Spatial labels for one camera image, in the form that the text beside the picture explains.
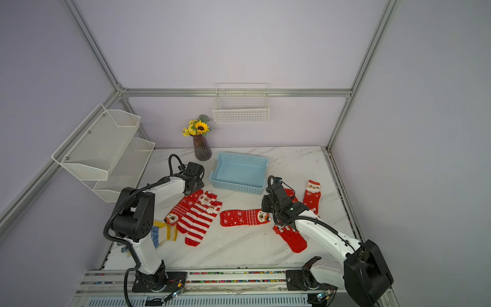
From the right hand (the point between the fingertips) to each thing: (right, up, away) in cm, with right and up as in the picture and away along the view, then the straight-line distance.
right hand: (268, 202), depth 86 cm
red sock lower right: (+13, -17, -2) cm, 22 cm away
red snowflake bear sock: (-12, -8, +4) cm, 15 cm away
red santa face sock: (+24, +1, +12) cm, 27 cm away
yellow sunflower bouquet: (-36, +37, +12) cm, 53 cm away
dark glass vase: (-37, +27, +25) cm, 52 cm away
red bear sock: (-42, -3, +9) cm, 43 cm away
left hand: (-37, +6, +13) cm, 40 cm away
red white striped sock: (-31, -10, +4) cm, 33 cm away
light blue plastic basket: (-14, +13, +21) cm, 28 cm away
